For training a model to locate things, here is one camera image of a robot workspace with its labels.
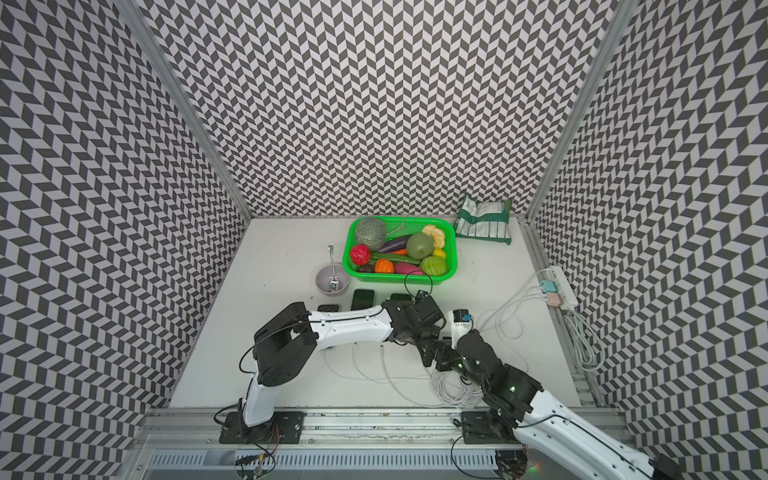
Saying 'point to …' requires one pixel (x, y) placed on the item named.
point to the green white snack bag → (484, 219)
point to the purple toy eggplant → (395, 244)
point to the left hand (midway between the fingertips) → (421, 339)
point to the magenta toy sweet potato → (406, 268)
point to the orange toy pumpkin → (384, 265)
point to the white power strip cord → (587, 345)
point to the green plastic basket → (399, 226)
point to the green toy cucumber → (396, 257)
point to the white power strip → (567, 297)
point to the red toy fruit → (360, 254)
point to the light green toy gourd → (434, 265)
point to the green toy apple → (419, 246)
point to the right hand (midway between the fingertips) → (430, 346)
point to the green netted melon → (370, 231)
